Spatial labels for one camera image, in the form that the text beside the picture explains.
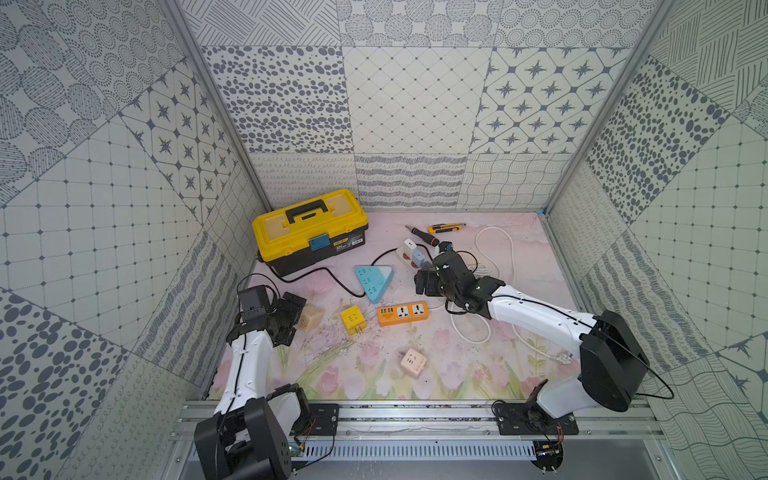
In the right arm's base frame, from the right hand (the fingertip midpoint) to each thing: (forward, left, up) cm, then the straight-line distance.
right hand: (430, 280), depth 87 cm
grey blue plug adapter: (+12, +3, -5) cm, 13 cm away
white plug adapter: (+17, +6, -4) cm, 18 cm away
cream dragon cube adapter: (-10, +35, -5) cm, 37 cm away
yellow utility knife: (+31, -8, -10) cm, 34 cm away
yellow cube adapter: (-10, +23, -6) cm, 26 cm away
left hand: (-8, +39, -3) cm, 40 cm away
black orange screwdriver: (+26, 0, -10) cm, 28 cm away
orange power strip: (-6, +8, -10) cm, 14 cm away
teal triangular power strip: (+6, +18, -9) cm, 21 cm away
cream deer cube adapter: (-21, +6, -7) cm, 23 cm away
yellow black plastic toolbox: (+15, +38, +6) cm, 41 cm away
